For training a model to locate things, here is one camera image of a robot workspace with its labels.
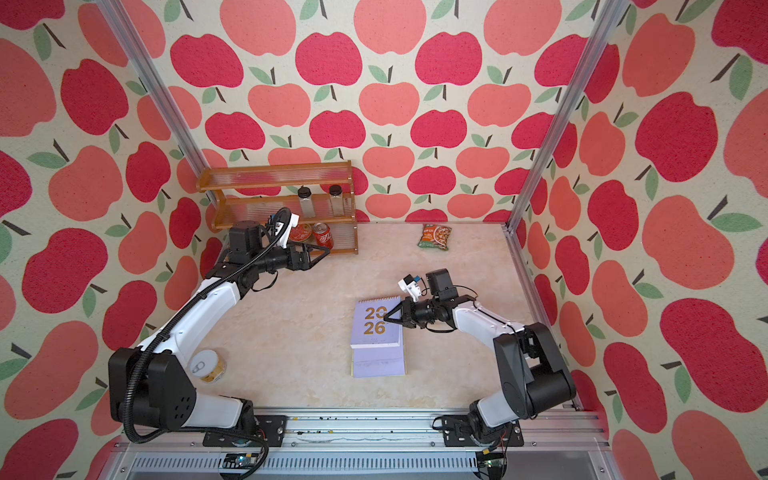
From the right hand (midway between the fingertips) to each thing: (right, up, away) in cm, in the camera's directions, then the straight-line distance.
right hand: (387, 324), depth 83 cm
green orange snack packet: (+19, +27, +31) cm, 45 cm away
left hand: (-18, +20, -5) cm, 27 cm away
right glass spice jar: (-17, +38, +15) cm, 44 cm away
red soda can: (-23, +27, +21) cm, 41 cm away
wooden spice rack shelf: (-53, +43, +32) cm, 75 cm away
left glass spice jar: (-27, +39, +12) cm, 49 cm away
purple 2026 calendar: (-3, -5, -3) cm, 6 cm away
